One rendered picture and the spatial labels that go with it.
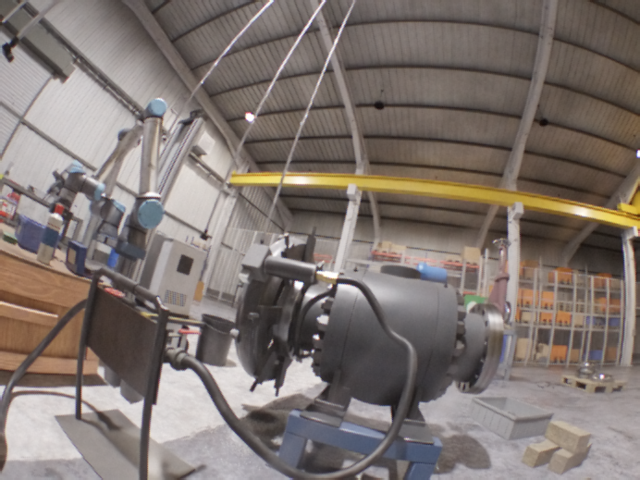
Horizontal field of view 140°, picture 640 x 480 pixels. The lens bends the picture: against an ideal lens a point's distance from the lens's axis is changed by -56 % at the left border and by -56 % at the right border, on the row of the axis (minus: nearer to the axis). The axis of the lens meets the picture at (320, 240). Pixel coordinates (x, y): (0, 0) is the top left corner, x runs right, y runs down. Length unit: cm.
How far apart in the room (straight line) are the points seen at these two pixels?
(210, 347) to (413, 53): 844
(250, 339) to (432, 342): 70
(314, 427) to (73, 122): 929
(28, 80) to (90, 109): 248
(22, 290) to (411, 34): 860
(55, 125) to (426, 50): 1099
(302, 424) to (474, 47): 861
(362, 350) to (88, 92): 961
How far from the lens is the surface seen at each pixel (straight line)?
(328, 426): 98
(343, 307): 103
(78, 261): 119
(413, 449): 101
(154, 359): 64
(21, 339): 121
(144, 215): 144
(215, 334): 208
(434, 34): 838
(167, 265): 181
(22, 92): 933
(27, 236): 132
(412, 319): 102
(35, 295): 114
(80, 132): 935
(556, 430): 177
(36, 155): 904
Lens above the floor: 64
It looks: 16 degrees up
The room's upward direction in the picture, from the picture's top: 14 degrees clockwise
